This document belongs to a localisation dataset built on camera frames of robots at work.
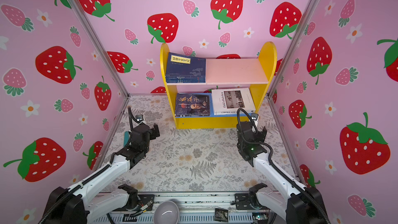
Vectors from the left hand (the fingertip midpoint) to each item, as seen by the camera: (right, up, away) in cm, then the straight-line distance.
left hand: (147, 125), depth 83 cm
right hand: (+58, +1, -2) cm, 58 cm away
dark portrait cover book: (+24, +11, +10) cm, 28 cm away
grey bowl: (+14, -40, -12) cm, 44 cm away
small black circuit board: (+39, -39, -14) cm, 57 cm away
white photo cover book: (+46, +14, +10) cm, 49 cm away
